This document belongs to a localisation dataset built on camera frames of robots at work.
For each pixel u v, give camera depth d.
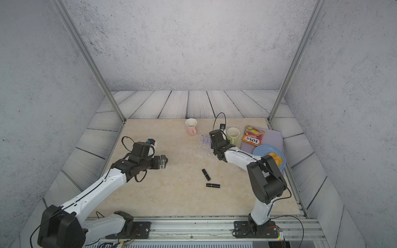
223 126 0.82
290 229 0.74
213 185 0.87
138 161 0.62
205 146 1.01
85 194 0.46
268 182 0.47
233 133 1.01
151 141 0.76
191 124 1.07
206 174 0.91
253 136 1.07
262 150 0.99
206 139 0.99
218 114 1.22
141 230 0.73
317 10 0.72
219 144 0.73
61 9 0.71
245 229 0.73
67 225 0.38
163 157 0.77
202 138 1.01
